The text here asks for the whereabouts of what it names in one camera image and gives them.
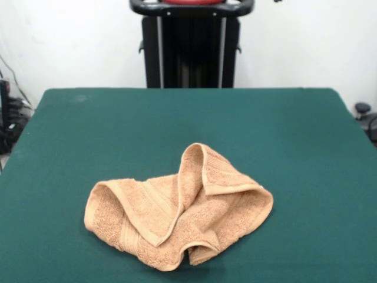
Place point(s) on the tan terry towel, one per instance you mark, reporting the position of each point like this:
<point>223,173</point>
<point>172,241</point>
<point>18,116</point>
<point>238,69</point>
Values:
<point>203,218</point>

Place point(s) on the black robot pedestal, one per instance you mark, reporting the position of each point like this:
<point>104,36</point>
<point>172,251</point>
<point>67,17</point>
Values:
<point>191,50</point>

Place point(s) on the dark green table cloth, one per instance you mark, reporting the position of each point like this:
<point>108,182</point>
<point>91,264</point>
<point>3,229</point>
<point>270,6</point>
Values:
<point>88,141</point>

